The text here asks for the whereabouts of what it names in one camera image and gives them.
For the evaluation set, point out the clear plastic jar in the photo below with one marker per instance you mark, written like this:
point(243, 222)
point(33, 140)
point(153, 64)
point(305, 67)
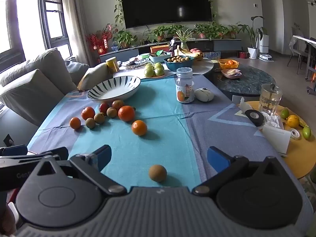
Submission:
point(185, 88)

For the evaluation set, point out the pink peaches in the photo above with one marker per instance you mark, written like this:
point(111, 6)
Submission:
point(196, 51)

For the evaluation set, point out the yellow orange fruit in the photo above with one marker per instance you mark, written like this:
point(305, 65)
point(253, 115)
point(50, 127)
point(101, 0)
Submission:
point(292, 121)

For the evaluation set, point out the black tape roll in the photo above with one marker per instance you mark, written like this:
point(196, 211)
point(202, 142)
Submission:
point(254, 117)

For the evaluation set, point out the small blue white vase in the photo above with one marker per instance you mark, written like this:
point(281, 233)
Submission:
point(114, 47)

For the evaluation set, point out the pink snack dish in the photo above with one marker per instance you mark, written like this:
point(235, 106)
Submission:
point(231, 74)

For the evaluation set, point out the dining table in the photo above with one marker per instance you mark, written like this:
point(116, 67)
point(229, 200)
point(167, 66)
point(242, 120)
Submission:
point(308, 44)

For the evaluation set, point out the green oval fruit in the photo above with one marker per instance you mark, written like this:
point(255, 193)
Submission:
point(284, 113)
point(306, 132)

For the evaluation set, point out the white round table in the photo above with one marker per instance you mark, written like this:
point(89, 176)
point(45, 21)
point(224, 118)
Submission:
point(201, 66)

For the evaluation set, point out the grey pillow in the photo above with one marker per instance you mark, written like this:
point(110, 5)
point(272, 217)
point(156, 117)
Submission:
point(76, 70)

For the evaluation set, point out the grey television cabinet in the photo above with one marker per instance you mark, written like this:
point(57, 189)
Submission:
point(222, 44)

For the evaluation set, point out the dark blue bowl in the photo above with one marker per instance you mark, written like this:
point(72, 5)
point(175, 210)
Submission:
point(178, 66)

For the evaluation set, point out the striped white ceramic bowl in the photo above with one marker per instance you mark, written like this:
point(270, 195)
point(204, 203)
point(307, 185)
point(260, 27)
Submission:
point(111, 91)

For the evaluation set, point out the dark marble round table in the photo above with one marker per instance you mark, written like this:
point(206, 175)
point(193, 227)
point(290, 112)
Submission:
point(249, 81)

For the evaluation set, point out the crumpled white tissue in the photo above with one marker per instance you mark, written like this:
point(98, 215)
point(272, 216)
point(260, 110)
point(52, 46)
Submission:
point(271, 121)

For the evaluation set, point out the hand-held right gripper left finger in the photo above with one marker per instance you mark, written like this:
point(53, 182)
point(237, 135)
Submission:
point(102, 156)

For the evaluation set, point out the large dark framed window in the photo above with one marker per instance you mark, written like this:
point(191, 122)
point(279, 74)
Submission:
point(9, 17)

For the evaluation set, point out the beige curtain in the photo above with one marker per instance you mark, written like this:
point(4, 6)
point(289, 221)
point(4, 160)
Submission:
point(71, 17)

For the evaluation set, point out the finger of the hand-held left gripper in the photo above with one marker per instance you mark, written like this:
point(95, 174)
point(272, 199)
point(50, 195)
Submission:
point(59, 153)
point(13, 150)

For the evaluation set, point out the green apple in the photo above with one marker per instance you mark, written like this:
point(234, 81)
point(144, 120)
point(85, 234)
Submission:
point(148, 67)
point(158, 65)
point(159, 72)
point(149, 73)

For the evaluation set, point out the small red pot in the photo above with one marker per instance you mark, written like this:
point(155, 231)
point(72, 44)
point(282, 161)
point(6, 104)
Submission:
point(244, 55)

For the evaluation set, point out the gold metal can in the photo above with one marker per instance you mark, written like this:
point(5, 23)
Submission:
point(112, 65)

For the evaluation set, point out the beige pillow with gold stripe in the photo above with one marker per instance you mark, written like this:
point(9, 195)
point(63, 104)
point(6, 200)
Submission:
point(95, 76)

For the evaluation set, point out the narrow dark framed window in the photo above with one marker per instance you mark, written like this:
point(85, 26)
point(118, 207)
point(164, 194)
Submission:
point(53, 9)

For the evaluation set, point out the green potted plant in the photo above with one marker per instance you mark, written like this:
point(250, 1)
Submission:
point(203, 30)
point(233, 30)
point(124, 38)
point(174, 29)
point(160, 32)
point(219, 29)

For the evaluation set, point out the black wall television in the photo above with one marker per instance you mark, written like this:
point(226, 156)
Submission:
point(165, 2)

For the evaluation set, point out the teal snack basket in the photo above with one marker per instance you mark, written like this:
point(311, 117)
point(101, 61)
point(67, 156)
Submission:
point(160, 58)

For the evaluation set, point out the metal spoon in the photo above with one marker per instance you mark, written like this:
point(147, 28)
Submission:
point(271, 88)

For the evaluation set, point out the clear glass cup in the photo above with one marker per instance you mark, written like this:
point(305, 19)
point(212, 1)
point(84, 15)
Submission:
point(269, 103)

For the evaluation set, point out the glass snack plate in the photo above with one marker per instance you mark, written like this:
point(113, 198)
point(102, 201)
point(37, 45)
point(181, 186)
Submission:
point(134, 63)

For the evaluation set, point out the person's left hand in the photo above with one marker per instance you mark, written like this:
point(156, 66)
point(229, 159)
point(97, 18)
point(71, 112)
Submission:
point(5, 221)

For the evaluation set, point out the orange box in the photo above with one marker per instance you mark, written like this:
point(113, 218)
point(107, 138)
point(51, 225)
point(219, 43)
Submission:
point(160, 48)

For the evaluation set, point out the dining chair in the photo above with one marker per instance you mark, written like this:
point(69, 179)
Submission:
point(296, 51)

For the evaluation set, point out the hanging ivy vine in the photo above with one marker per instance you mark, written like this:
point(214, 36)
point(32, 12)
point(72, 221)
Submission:
point(119, 5)
point(212, 5)

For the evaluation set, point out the white oval case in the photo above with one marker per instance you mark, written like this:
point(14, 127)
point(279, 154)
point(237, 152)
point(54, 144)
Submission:
point(204, 95)

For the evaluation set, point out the orange fruit tray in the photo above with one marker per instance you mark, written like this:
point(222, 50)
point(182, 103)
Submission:
point(161, 76)

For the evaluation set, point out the spider plant in vase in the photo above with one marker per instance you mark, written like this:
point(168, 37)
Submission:
point(184, 38)

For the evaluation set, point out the white tissue paper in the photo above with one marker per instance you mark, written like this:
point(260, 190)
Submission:
point(245, 106)

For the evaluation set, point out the blue patterned tablecloth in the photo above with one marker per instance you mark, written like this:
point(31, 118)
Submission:
point(167, 118)

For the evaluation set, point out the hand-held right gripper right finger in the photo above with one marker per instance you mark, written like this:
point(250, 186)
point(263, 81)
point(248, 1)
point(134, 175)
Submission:
point(217, 156)

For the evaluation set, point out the yellow round table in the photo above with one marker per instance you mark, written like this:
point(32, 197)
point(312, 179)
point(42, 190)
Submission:
point(300, 155)

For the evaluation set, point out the orange basket of tangerines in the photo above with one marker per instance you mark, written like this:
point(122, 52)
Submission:
point(228, 64)

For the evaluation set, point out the pile of small longans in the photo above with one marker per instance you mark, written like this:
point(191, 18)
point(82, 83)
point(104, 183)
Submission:
point(178, 59)

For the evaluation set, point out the grey sofa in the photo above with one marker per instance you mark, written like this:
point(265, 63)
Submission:
point(32, 88)

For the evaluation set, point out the yellow banana bunch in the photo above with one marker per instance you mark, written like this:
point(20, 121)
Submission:
point(185, 51)

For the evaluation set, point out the red festive plant decoration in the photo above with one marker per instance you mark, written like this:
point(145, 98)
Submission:
point(100, 39)

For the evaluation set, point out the reddish green jujube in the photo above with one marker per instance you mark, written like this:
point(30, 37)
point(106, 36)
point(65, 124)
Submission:
point(104, 108)

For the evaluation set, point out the tall plant in white pot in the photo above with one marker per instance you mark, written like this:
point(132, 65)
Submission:
point(253, 37)

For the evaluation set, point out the blue patterned box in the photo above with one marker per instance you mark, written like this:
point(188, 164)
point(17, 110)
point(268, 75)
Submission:
point(211, 55)

